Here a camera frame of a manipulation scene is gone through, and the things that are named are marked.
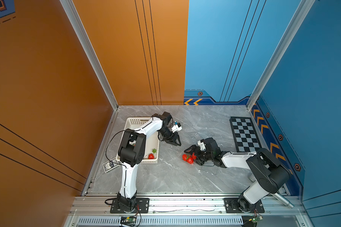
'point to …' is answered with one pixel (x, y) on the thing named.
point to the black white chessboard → (245, 136)
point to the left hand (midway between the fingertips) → (179, 142)
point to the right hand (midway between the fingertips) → (187, 155)
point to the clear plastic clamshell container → (189, 155)
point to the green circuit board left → (129, 221)
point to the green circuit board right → (256, 219)
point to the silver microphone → (282, 199)
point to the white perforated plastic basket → (152, 148)
